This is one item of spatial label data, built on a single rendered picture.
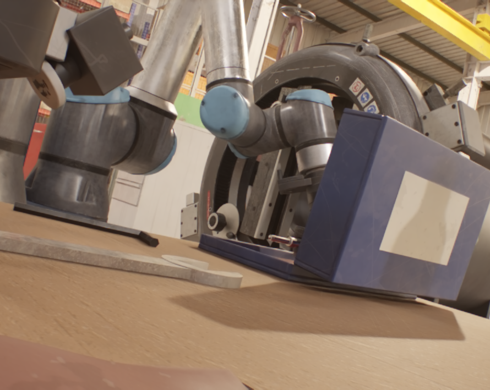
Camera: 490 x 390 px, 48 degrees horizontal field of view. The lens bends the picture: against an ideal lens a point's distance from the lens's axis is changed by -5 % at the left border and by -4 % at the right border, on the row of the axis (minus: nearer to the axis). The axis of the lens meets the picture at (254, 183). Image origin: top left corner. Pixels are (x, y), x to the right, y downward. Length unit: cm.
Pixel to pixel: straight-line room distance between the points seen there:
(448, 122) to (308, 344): 103
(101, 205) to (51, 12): 98
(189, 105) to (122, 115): 769
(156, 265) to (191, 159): 508
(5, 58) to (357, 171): 24
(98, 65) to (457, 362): 19
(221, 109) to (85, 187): 32
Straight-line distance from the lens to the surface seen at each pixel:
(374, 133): 37
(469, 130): 120
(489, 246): 170
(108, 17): 24
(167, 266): 27
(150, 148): 130
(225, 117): 104
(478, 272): 171
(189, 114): 889
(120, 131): 121
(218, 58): 110
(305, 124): 114
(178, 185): 530
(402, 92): 129
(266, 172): 144
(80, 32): 24
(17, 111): 74
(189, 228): 174
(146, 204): 520
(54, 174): 116
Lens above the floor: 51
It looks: 3 degrees up
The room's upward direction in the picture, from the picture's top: 14 degrees clockwise
